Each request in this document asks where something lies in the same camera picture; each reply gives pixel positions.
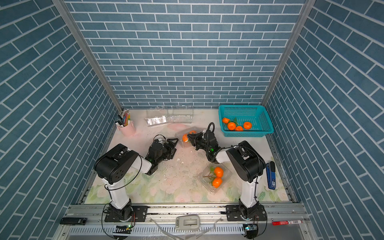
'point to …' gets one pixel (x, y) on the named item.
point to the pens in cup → (124, 117)
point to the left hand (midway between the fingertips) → (182, 145)
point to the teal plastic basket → (244, 121)
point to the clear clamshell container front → (214, 176)
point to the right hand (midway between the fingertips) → (187, 135)
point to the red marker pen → (292, 222)
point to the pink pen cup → (129, 130)
